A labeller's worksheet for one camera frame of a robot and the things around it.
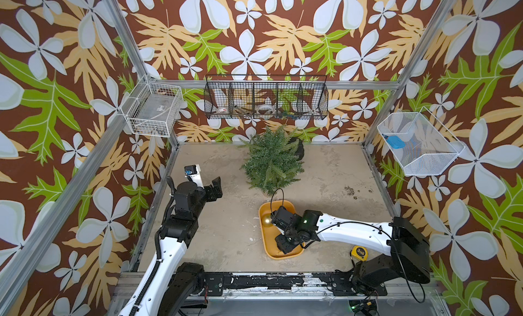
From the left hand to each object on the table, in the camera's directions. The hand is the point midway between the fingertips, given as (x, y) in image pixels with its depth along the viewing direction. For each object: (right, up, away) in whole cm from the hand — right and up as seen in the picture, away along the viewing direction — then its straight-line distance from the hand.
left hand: (210, 177), depth 77 cm
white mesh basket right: (+85, +12, +1) cm, 86 cm away
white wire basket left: (-27, +29, +10) cm, 41 cm away
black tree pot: (+42, +12, +34) cm, 55 cm away
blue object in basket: (+78, +15, +10) cm, 80 cm away
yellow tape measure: (+59, -31, +4) cm, 67 cm away
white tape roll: (+22, +32, +22) cm, 45 cm away
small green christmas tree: (+24, +5, -1) cm, 25 cm away
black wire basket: (+22, +38, +22) cm, 49 cm away
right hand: (+27, -27, +3) cm, 38 cm away
